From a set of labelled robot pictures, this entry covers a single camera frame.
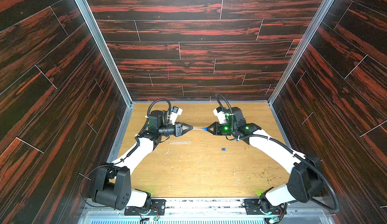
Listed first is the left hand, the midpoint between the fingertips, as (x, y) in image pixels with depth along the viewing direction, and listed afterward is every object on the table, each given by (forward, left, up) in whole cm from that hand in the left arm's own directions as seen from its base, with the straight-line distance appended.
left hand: (192, 129), depth 77 cm
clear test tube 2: (+6, +9, -23) cm, 26 cm away
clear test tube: (+1, -3, 0) cm, 3 cm away
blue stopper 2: (+1, -7, -2) cm, 7 cm away
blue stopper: (0, -20, -22) cm, 30 cm away
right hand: (+4, -9, -4) cm, 10 cm away
